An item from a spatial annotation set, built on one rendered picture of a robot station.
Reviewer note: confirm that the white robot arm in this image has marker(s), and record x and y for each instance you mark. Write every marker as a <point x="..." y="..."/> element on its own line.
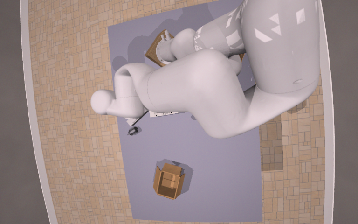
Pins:
<point x="282" y="42"/>

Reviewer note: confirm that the grey power strip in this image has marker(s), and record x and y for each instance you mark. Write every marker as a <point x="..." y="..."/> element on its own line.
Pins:
<point x="153" y="114"/>

